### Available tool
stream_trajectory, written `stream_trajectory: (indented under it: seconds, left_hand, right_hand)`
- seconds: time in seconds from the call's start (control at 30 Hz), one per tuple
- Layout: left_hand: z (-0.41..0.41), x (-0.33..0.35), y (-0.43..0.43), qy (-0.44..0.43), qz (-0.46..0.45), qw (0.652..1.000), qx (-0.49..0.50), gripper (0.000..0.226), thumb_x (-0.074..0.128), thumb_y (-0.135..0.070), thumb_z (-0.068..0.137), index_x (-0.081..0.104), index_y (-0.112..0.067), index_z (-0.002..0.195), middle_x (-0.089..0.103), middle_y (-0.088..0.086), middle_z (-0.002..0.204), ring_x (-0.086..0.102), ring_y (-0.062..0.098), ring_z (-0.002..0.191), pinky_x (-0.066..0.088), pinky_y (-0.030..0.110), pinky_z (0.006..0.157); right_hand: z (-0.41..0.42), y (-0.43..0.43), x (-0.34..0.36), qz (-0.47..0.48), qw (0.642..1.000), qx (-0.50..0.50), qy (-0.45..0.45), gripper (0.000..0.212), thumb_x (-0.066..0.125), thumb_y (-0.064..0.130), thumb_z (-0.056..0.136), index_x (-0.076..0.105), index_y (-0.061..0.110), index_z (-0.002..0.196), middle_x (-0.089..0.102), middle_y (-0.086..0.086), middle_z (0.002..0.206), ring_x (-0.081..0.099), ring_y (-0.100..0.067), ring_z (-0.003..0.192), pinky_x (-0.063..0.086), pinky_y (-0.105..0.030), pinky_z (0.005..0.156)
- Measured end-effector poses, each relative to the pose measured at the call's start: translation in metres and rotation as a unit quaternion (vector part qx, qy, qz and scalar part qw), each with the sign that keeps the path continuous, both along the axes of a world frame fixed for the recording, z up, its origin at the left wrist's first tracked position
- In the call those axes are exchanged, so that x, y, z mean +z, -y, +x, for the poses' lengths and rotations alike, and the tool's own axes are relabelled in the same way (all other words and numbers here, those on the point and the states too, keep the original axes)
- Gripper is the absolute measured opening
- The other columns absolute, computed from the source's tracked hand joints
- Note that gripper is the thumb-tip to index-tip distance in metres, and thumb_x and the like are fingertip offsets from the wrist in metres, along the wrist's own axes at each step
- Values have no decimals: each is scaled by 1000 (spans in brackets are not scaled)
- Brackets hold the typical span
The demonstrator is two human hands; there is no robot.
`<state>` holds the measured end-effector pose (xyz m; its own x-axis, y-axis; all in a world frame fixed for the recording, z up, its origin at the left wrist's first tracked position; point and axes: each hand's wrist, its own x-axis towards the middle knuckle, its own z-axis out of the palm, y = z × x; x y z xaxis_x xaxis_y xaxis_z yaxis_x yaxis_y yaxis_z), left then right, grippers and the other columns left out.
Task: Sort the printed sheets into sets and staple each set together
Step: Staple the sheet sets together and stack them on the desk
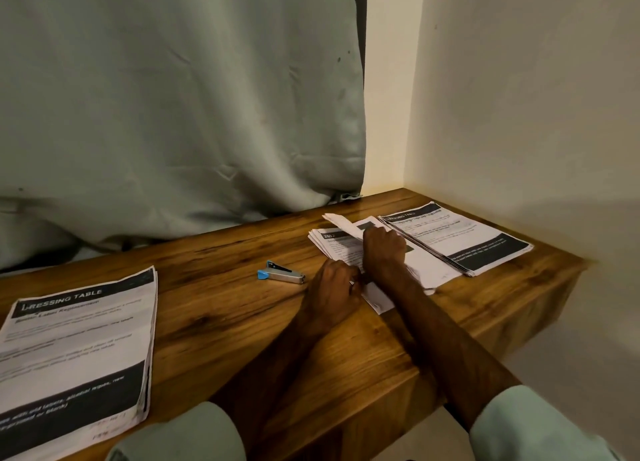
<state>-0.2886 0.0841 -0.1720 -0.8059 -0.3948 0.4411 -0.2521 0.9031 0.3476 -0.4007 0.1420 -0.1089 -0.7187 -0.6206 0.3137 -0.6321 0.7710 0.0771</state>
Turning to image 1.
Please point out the person's left forearm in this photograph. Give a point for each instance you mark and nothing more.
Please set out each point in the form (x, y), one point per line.
(220, 406)

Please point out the person's right hand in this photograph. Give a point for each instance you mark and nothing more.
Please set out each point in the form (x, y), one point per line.
(383, 254)

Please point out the pale green curtain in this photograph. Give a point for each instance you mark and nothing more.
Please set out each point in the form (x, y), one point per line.
(170, 96)

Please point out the blue pen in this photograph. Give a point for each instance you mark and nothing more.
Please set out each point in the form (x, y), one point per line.
(280, 272)

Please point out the person's right forearm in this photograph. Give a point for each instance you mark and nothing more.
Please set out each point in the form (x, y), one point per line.
(470, 376)

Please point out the person's left hand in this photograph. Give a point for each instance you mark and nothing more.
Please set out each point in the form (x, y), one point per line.
(330, 291)

